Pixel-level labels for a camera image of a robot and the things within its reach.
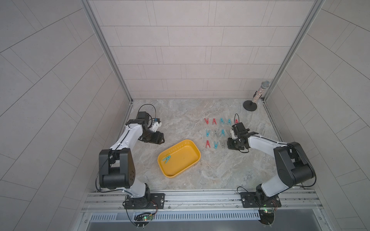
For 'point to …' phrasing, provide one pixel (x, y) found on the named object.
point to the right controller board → (266, 217)
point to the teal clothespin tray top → (207, 133)
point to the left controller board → (142, 220)
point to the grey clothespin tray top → (215, 133)
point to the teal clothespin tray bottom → (167, 159)
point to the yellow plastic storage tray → (177, 158)
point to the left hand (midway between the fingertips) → (160, 137)
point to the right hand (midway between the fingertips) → (228, 144)
